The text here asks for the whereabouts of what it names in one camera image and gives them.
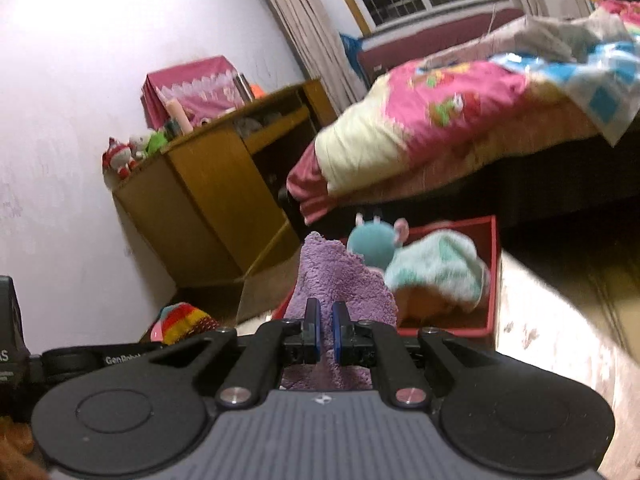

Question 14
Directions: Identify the rainbow striped knit hat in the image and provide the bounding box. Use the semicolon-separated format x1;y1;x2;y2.
150;302;219;346

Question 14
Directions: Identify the dark wooden bed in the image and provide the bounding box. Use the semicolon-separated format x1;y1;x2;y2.
276;0;640;271

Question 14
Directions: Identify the blue bag by curtain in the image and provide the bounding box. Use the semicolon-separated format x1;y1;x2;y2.
340;34;367;82

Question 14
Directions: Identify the blue white patterned sheet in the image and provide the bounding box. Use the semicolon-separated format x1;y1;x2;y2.
489;10;639;145

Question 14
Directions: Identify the pink cloth covered box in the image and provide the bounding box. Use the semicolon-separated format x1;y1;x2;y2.
141;55;245;130

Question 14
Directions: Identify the green plush toy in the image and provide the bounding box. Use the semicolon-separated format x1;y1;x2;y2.
144;130;168;157

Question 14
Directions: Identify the brown cardboard sheet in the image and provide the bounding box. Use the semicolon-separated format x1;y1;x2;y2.
236;252;299;324

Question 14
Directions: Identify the pink pig plush teal dress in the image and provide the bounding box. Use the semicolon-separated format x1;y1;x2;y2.
346;214;409;272

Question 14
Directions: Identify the white plush toy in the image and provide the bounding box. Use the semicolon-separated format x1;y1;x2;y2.
129;130;153;162

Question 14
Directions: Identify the purple fluffy towel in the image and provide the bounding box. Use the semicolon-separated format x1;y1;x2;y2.
281;232;398;391

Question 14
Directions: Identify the metal thermos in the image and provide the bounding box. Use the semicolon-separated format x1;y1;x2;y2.
235;74;255;103

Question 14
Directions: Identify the mint white patterned cloth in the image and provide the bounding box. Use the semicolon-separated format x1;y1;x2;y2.
384;229;491;312

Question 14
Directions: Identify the left beige curtain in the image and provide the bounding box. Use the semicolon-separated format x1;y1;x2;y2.
268;0;366;113

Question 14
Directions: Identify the red storage box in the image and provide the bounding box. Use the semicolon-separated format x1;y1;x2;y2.
276;217;498;339

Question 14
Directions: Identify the wooden corner cabinet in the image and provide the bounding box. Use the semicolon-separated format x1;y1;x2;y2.
114;79;336;287

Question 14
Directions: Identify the red white plush doll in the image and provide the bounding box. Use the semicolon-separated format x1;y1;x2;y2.
102;138;138;180

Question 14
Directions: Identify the pink floral quilt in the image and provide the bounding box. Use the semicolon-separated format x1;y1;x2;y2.
286;0;639;224

